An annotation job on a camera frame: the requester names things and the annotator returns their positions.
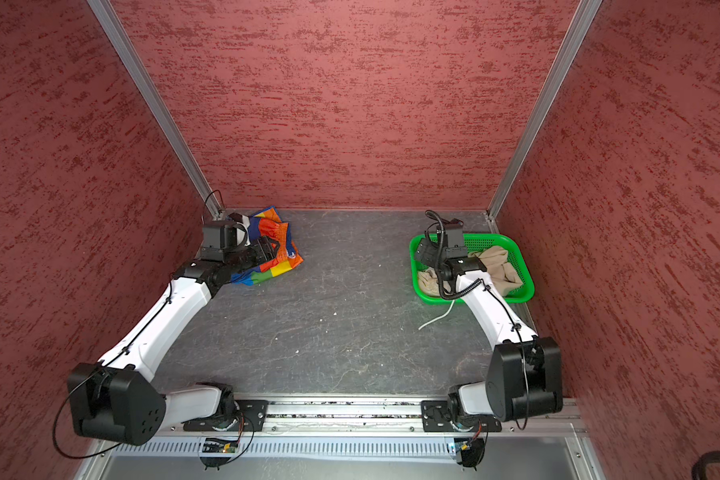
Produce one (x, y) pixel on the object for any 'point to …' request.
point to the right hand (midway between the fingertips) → (429, 256)
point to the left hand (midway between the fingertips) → (272, 252)
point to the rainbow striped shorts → (267, 223)
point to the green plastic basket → (436, 269)
